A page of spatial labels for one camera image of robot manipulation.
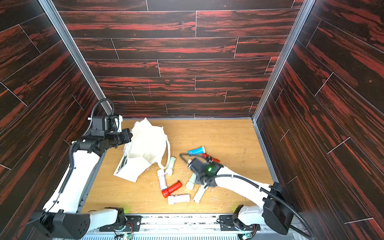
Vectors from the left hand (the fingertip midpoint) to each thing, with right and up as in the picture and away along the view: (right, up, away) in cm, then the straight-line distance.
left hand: (133, 133), depth 76 cm
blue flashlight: (+36, -11, +23) cm, 44 cm away
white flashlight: (+16, -23, +13) cm, 31 cm away
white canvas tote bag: (+6, -6, +6) cm, 11 cm away
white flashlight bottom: (+21, -36, +4) cm, 41 cm away
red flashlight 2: (+19, -31, +7) cm, 37 cm away
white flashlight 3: (+29, -29, +8) cm, 42 cm away
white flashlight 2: (+12, -24, +12) cm, 30 cm away
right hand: (+37, -25, +6) cm, 45 cm away
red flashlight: (+39, -14, +17) cm, 45 cm away
